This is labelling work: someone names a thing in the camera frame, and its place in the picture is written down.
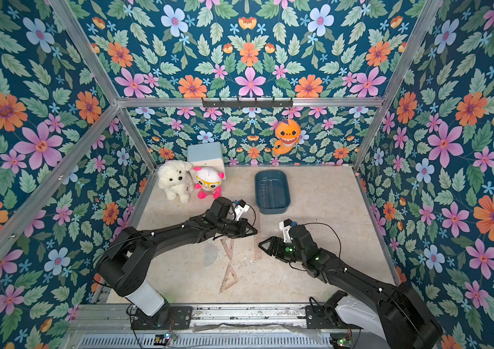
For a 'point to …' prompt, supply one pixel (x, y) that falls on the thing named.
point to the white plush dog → (172, 179)
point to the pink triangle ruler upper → (229, 251)
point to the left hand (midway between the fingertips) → (259, 232)
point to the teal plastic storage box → (272, 191)
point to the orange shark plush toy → (288, 133)
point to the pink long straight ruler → (256, 241)
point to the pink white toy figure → (208, 182)
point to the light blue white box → (205, 155)
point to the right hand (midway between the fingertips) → (264, 247)
